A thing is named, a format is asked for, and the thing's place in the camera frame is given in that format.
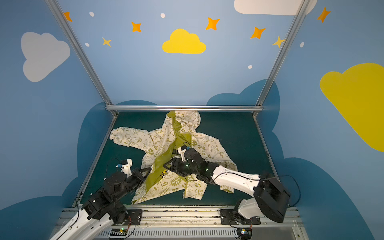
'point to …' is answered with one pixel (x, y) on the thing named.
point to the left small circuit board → (118, 232)
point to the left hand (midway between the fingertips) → (152, 167)
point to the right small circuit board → (244, 233)
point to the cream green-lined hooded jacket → (159, 144)
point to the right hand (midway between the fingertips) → (167, 167)
